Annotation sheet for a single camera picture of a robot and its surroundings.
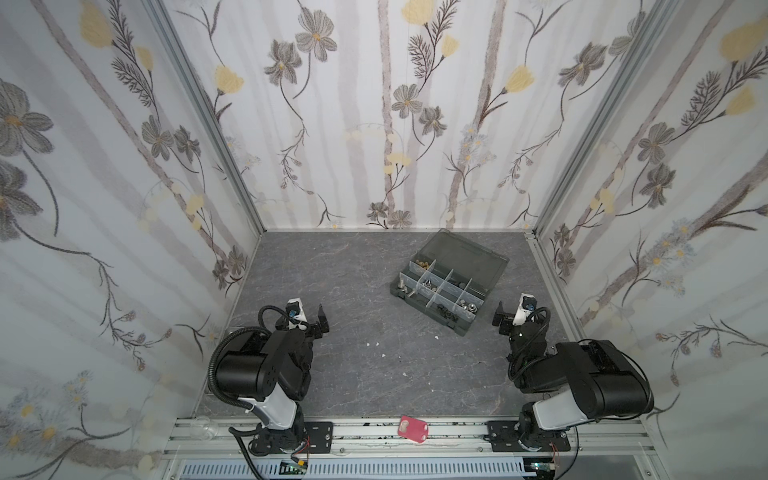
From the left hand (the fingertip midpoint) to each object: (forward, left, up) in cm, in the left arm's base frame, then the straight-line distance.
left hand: (306, 305), depth 89 cm
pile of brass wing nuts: (+21, -39, -8) cm, 45 cm away
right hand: (-2, -65, +1) cm, 65 cm away
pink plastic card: (-33, -31, -7) cm, 45 cm away
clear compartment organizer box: (+13, -47, -7) cm, 49 cm away
